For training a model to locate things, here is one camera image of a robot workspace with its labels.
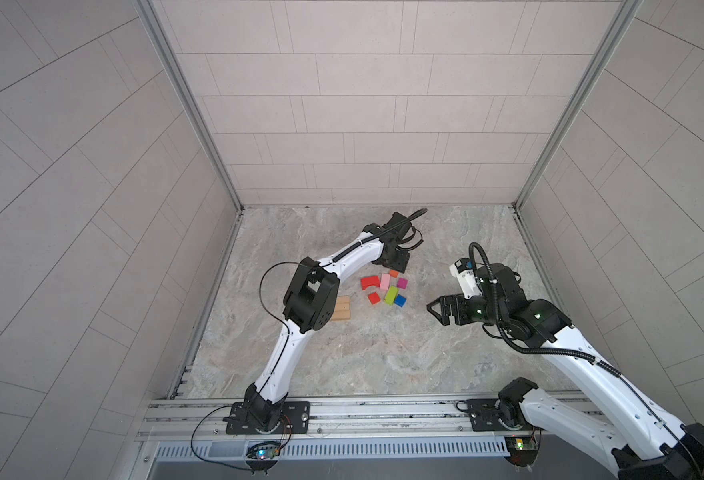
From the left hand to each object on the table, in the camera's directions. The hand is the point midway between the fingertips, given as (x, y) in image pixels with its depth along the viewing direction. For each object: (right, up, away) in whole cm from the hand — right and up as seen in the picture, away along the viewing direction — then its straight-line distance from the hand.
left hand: (404, 259), depth 96 cm
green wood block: (-5, -11, -5) cm, 13 cm away
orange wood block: (-3, -5, 0) cm, 6 cm away
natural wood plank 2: (-20, -14, -7) cm, 25 cm away
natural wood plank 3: (-20, -12, -4) cm, 24 cm away
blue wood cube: (-2, -12, -5) cm, 13 cm away
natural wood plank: (-20, -16, -8) cm, 27 cm away
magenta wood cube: (-1, -8, -1) cm, 8 cm away
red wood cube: (-10, -12, -4) cm, 16 cm away
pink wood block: (-6, -7, -2) cm, 10 cm away
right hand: (+6, -10, -23) cm, 25 cm away
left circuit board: (-35, -39, -32) cm, 61 cm away
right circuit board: (+24, -41, -27) cm, 55 cm away
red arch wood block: (-11, -7, -2) cm, 14 cm away
